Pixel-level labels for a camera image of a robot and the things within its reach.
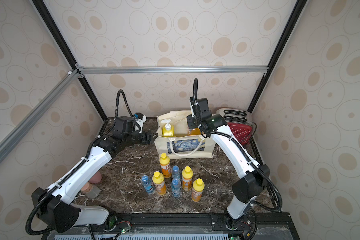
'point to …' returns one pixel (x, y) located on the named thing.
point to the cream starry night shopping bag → (181, 145)
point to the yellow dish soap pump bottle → (168, 130)
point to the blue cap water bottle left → (147, 183)
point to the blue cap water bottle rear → (176, 172)
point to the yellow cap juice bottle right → (198, 186)
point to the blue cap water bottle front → (175, 185)
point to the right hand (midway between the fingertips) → (200, 116)
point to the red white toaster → (240, 122)
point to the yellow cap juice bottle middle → (187, 174)
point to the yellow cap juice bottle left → (158, 179)
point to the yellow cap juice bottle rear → (164, 161)
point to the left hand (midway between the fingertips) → (156, 133)
